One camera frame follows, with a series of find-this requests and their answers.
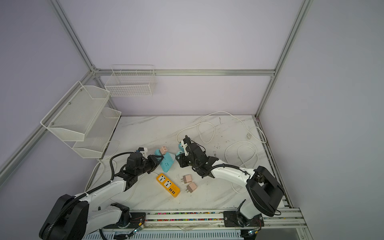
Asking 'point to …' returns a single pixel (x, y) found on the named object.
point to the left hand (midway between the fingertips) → (162, 158)
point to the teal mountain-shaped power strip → (167, 161)
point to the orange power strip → (167, 185)
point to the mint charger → (178, 153)
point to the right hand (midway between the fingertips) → (176, 157)
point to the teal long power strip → (181, 148)
